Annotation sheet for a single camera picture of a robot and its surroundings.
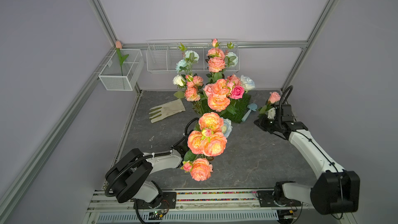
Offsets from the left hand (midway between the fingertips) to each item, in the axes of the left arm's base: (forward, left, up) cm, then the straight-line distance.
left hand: (211, 128), depth 84 cm
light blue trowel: (+23, -32, -12) cm, 41 cm away
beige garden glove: (+25, +29, -13) cm, 40 cm away
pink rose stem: (+5, -30, +18) cm, 36 cm away
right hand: (+2, -24, +3) cm, 24 cm away
